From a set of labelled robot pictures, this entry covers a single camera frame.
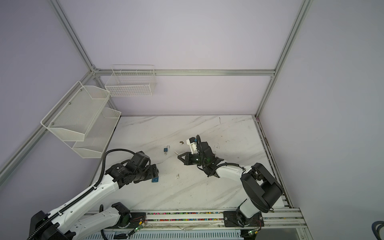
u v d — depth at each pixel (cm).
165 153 98
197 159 73
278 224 73
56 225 39
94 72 92
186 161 77
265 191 44
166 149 101
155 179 86
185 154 79
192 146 78
